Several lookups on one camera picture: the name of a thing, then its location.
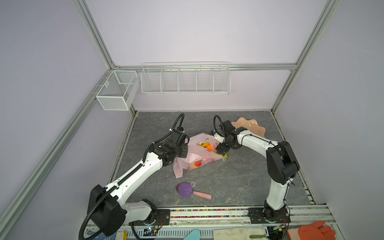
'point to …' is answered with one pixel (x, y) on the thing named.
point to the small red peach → (198, 163)
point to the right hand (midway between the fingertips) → (224, 145)
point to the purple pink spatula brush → (185, 189)
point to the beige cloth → (238, 233)
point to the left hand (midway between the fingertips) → (182, 150)
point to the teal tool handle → (195, 234)
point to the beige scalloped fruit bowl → (251, 125)
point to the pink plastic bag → (201, 150)
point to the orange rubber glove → (316, 231)
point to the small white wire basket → (117, 92)
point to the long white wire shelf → (186, 78)
